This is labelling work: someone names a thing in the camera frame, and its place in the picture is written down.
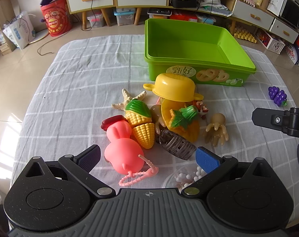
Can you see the white shopping bag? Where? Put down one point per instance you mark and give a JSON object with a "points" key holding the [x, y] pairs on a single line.
{"points": [[18, 32]]}

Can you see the black flat tray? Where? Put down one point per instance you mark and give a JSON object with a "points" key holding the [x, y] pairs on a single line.
{"points": [[159, 11]]}

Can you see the green plastic box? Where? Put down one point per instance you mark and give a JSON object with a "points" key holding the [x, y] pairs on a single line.
{"points": [[189, 42]]}

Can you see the beige starfish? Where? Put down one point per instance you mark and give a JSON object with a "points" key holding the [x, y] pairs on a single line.
{"points": [[128, 99]]}

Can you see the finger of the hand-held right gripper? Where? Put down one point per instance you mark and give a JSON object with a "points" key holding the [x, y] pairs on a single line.
{"points": [[263, 117]]}

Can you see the microwave oven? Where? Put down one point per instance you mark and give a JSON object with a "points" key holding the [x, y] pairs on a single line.
{"points": [[294, 13]]}

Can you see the white patterned box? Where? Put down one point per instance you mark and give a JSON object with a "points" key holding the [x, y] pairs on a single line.
{"points": [[270, 42]]}

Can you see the pink toy pig red hat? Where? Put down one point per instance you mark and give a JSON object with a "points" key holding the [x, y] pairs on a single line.
{"points": [[122, 153]]}

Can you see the brown rubber octopus toy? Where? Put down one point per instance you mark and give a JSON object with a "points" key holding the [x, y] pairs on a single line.
{"points": [[217, 122], [155, 111]]}

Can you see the red printed bucket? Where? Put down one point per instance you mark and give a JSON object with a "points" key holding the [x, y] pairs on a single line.
{"points": [[56, 17]]}

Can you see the clear storage bin blue lid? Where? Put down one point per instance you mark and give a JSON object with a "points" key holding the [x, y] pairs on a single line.
{"points": [[124, 17]]}

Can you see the curved wooden cabinet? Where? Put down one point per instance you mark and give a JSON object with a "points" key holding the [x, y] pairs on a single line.
{"points": [[227, 2]]}

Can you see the stack of yellow egg trays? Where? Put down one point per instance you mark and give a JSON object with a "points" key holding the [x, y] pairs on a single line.
{"points": [[244, 34]]}

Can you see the yellow toy pot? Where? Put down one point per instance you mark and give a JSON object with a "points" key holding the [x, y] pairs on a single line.
{"points": [[175, 86]]}

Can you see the pile of papers and bags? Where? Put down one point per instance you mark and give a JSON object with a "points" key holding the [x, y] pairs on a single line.
{"points": [[213, 6]]}

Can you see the printed cardboard box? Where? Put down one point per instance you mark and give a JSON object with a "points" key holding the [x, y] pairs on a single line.
{"points": [[294, 54]]}

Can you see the red cardboard box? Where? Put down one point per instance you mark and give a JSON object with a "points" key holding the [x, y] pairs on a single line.
{"points": [[184, 17]]}

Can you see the purple toy grapes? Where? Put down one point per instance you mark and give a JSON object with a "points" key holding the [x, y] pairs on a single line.
{"points": [[277, 95]]}

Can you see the yellow toy corn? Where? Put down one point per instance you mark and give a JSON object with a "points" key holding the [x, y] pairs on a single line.
{"points": [[143, 133]]}

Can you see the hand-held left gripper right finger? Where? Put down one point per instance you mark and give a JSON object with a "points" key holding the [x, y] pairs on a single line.
{"points": [[207, 159]]}

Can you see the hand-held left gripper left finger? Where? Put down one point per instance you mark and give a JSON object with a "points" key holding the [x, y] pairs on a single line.
{"points": [[90, 156]]}

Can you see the small red brown figurine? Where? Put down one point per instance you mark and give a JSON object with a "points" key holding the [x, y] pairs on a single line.
{"points": [[202, 108]]}

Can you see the grey checked tablecloth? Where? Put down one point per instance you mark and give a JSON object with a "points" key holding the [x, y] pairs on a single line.
{"points": [[77, 79]]}

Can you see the clear container of white beads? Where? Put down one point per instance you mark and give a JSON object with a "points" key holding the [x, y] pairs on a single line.
{"points": [[186, 177]]}

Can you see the orange toy pumpkin green leaves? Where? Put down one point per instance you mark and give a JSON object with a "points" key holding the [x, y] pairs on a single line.
{"points": [[192, 131]]}

